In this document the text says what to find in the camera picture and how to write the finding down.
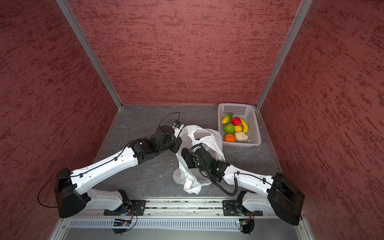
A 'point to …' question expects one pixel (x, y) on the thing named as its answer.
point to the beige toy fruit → (241, 136)
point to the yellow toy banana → (245, 125)
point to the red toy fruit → (236, 121)
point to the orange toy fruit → (229, 137)
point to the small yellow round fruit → (238, 128)
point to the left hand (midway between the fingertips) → (179, 140)
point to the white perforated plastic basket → (248, 114)
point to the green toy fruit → (229, 128)
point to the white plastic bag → (191, 180)
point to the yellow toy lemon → (226, 118)
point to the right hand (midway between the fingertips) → (183, 161)
